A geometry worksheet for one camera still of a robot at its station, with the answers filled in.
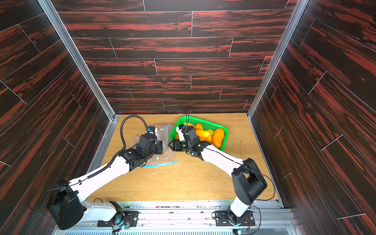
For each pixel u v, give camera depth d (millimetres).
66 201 400
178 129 778
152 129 709
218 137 959
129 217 732
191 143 651
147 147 615
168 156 974
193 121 1074
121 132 676
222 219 733
